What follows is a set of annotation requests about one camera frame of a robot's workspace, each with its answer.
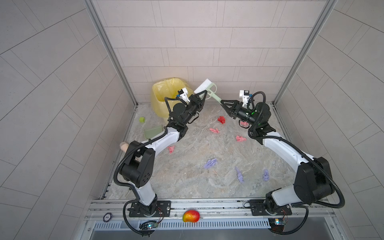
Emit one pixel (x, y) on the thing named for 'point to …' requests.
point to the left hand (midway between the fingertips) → (211, 90)
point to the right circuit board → (277, 224)
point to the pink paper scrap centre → (216, 130)
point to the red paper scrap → (221, 119)
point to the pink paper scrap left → (171, 148)
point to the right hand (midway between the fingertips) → (220, 105)
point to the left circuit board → (148, 225)
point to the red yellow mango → (191, 215)
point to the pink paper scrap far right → (244, 123)
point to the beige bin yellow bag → (166, 88)
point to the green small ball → (142, 119)
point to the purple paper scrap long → (239, 175)
